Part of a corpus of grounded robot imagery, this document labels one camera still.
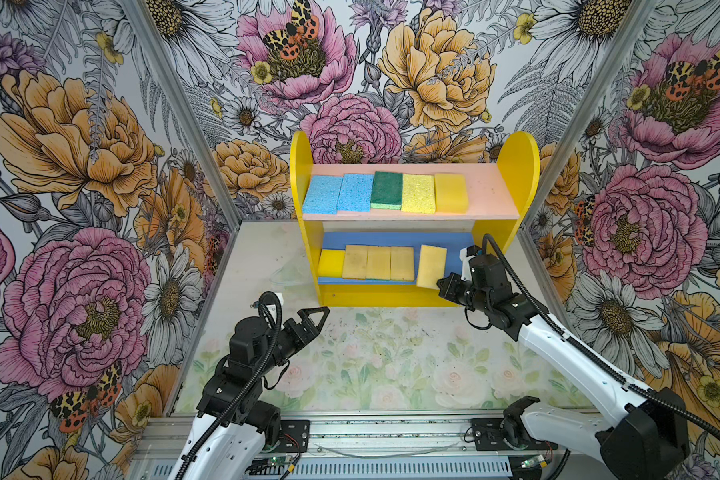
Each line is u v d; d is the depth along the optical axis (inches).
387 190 27.6
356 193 27.6
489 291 23.5
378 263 35.2
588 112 35.3
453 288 27.8
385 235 37.9
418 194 27.4
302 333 25.0
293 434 29.0
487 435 29.1
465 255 29.3
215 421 18.5
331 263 35.0
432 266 32.8
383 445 29.3
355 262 35.2
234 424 19.6
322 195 27.2
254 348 20.9
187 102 34.8
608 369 17.4
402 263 35.2
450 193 27.0
